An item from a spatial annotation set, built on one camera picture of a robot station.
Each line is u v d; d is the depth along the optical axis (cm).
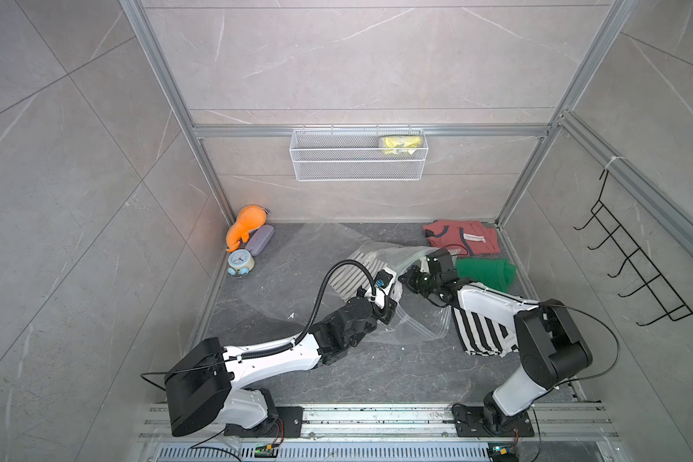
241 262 102
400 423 75
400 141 84
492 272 104
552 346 46
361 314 55
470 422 73
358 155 101
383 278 60
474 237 114
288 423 73
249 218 113
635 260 68
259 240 110
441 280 71
